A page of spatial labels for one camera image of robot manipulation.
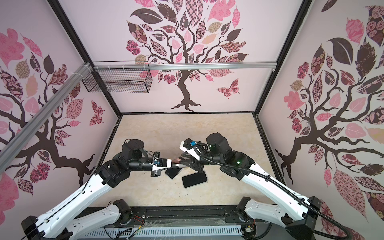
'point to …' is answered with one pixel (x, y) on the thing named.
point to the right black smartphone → (194, 179)
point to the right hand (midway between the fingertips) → (182, 155)
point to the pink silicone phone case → (176, 160)
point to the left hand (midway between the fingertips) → (174, 165)
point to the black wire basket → (119, 76)
